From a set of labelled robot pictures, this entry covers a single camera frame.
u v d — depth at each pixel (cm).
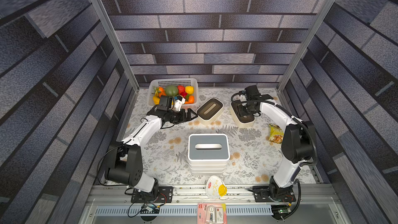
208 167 71
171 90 105
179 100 79
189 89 111
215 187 68
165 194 73
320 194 87
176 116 74
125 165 44
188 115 76
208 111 100
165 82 114
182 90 111
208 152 64
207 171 76
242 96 86
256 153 88
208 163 67
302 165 52
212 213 67
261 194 73
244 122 94
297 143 48
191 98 106
